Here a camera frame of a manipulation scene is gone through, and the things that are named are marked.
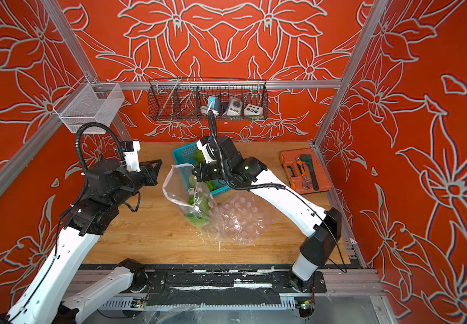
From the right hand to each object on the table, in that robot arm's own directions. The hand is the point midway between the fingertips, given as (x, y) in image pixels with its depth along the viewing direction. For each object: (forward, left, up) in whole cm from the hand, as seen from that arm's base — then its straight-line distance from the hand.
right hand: (186, 172), depth 67 cm
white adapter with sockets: (+38, -16, 0) cm, 41 cm away
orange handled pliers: (+24, -50, -26) cm, 61 cm away
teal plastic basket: (+32, +12, -26) cm, 43 cm away
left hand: (+2, +8, +4) cm, 9 cm away
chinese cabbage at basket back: (+30, +4, -27) cm, 41 cm away
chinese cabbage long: (-9, -5, -6) cm, 12 cm away
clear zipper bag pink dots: (-2, -18, -31) cm, 36 cm away
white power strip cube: (+40, -24, -3) cm, 47 cm away
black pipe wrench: (+30, -55, -26) cm, 67 cm away
